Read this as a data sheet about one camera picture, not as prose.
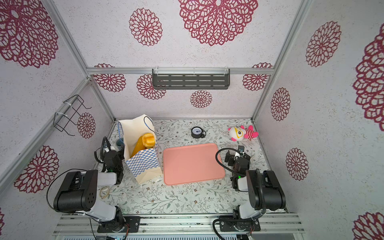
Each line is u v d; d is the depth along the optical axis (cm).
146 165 80
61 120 73
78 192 46
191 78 94
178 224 76
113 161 69
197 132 109
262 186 44
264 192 43
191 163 94
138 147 91
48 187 69
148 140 88
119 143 99
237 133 103
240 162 72
